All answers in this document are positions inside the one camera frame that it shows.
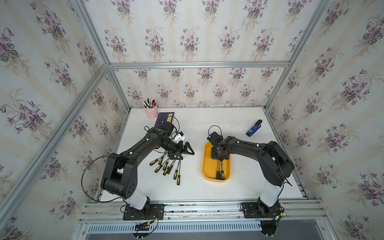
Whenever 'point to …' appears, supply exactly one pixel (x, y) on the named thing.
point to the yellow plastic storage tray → (209, 165)
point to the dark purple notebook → (168, 116)
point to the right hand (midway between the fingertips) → (216, 157)
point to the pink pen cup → (151, 109)
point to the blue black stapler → (257, 126)
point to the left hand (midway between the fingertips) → (189, 155)
